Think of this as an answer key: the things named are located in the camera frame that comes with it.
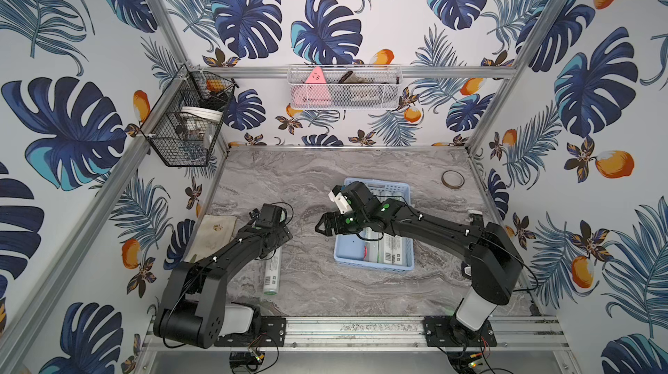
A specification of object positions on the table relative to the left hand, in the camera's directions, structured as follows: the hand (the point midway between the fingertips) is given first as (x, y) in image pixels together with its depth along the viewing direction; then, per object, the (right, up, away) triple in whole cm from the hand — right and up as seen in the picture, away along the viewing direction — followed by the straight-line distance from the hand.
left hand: (279, 234), depth 90 cm
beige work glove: (-25, 0, +4) cm, 26 cm away
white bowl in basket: (-20, +40, -10) cm, 46 cm away
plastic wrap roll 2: (+37, -4, -3) cm, 38 cm away
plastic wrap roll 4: (0, -9, -9) cm, 13 cm away
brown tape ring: (+67, +17, +19) cm, 72 cm away
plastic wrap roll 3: (+31, -4, -3) cm, 32 cm away
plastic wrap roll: (+40, -4, -3) cm, 40 cm away
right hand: (+16, +5, -9) cm, 19 cm away
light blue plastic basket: (+24, -4, -3) cm, 25 cm away
